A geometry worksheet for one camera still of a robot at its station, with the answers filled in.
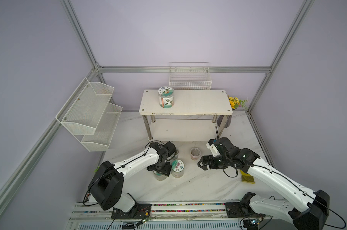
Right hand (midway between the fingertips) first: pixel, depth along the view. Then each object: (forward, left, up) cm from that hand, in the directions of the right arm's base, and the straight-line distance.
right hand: (205, 166), depth 75 cm
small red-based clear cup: (+12, +4, -8) cm, 15 cm away
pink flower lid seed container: (+1, +15, -6) cm, 16 cm away
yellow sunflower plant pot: (+38, -23, +11) cm, 46 cm away
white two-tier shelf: (+21, +10, +18) cm, 30 cm away
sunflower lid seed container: (-2, +25, -6) cm, 26 cm away
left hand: (0, +26, -8) cm, 27 cm away
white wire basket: (+55, +7, +20) cm, 59 cm away
